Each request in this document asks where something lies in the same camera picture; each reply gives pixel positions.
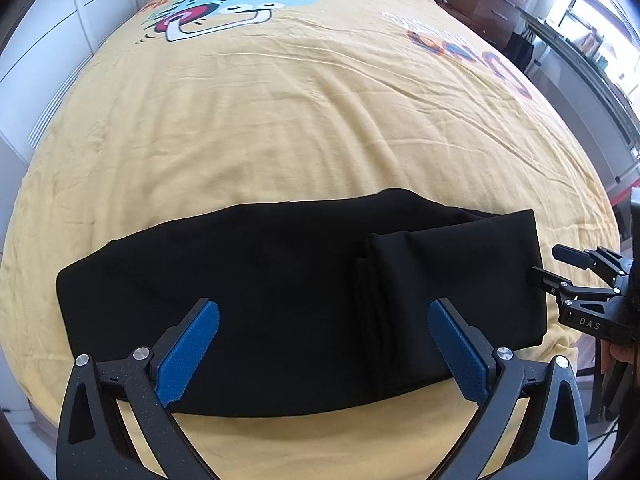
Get wooden dresser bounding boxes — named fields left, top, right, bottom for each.
left=445, top=0, right=526, bottom=48

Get dark desk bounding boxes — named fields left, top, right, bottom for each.
left=520, top=5, right=640, bottom=146

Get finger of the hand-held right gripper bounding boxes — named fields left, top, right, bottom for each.
left=552, top=244, right=632, bottom=288
left=531, top=266, right=623, bottom=313

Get black pants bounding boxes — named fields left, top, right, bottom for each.
left=55, top=187, right=547, bottom=417

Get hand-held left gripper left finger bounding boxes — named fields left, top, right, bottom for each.
left=56, top=298, right=221, bottom=480

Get black bag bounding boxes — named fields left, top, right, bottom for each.
left=502, top=30, right=538, bottom=73

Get person's right hand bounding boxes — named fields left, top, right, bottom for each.
left=601, top=340, right=633, bottom=377

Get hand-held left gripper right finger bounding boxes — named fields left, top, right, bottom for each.
left=426, top=298, right=590, bottom=480

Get white wardrobe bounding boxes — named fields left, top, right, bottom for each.
left=0, top=0, right=166, bottom=161

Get yellow printed bedspread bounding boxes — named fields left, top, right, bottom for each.
left=0, top=0, right=623, bottom=480

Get window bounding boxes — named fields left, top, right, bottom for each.
left=545, top=0, right=640, bottom=91

